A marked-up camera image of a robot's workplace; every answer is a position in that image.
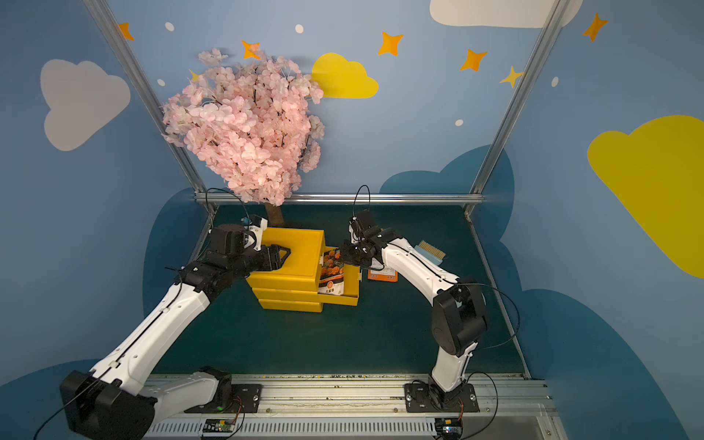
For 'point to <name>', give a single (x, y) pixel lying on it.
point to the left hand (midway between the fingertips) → (282, 249)
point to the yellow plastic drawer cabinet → (294, 285)
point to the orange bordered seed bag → (387, 275)
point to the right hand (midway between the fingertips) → (345, 254)
